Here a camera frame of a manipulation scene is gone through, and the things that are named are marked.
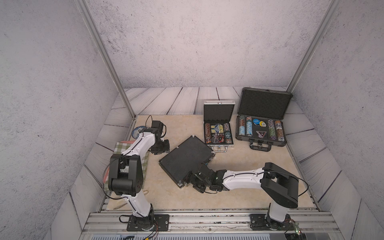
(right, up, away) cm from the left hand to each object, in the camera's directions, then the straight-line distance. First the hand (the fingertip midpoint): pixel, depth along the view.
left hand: (168, 150), depth 92 cm
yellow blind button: (+64, +16, +16) cm, 68 cm away
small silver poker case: (+33, +16, +19) cm, 42 cm away
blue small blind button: (+61, +18, +19) cm, 66 cm away
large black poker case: (+65, +21, +20) cm, 71 cm away
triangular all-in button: (+62, +9, +12) cm, 64 cm away
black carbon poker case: (+10, -5, +1) cm, 11 cm away
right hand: (+11, -17, -11) cm, 23 cm away
